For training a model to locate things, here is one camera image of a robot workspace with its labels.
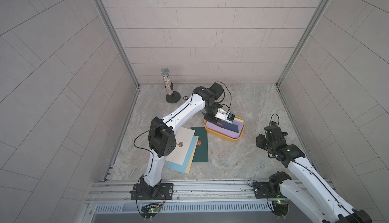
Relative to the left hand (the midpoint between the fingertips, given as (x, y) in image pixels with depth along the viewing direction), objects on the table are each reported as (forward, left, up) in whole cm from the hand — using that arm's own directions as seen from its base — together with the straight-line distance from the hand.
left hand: (221, 116), depth 83 cm
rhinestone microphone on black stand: (+24, +31, -13) cm, 41 cm away
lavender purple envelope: (-3, +2, -8) cm, 9 cm away
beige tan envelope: (-22, +17, -14) cm, 31 cm away
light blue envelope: (-23, +20, -15) cm, 34 cm away
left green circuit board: (-41, +33, -13) cm, 54 cm away
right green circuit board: (-40, -26, -14) cm, 49 cm away
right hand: (-9, -20, -7) cm, 23 cm away
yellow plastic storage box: (-6, 0, -12) cm, 14 cm away
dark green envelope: (-16, +11, -14) cm, 24 cm away
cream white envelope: (-6, +22, -16) cm, 27 cm away
